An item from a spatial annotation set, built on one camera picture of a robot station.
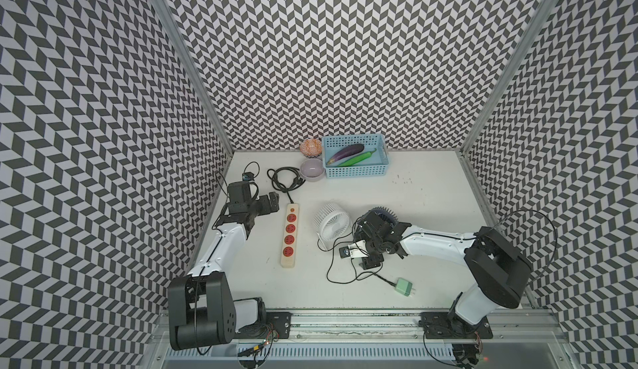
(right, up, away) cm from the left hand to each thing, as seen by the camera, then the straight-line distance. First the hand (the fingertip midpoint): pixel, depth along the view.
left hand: (263, 199), depth 88 cm
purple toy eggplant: (+32, +19, +24) cm, 44 cm away
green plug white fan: (+48, -27, -10) cm, 56 cm away
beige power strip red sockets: (+10, -13, +1) cm, 16 cm away
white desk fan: (+25, -6, -7) cm, 27 cm away
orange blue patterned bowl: (+15, +21, +31) cm, 41 cm away
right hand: (+35, -18, 0) cm, 40 cm away
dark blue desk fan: (+43, -4, -5) cm, 44 cm away
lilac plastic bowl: (+16, +11, +19) cm, 27 cm away
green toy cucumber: (+35, +15, +21) cm, 43 cm away
